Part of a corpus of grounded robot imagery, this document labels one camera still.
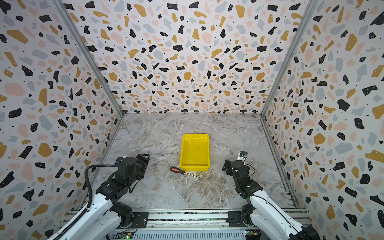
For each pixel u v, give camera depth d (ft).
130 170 1.99
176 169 2.95
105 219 1.93
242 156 2.41
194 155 3.22
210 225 2.41
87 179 1.80
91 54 2.87
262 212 1.72
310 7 2.36
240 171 2.06
